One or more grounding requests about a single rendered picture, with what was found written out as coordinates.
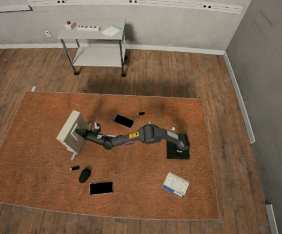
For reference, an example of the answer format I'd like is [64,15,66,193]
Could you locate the white and blue printed card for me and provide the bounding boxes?
[162,172,189,198]

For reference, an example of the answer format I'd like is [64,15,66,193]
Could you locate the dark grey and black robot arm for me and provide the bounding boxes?
[93,122,190,153]

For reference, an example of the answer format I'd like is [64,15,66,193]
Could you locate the black computer mouse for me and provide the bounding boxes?
[78,168,91,183]

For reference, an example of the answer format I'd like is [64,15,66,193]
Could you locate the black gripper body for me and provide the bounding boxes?
[83,129,96,142]

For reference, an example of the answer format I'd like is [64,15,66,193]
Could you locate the white wall plate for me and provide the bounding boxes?
[71,124,80,140]

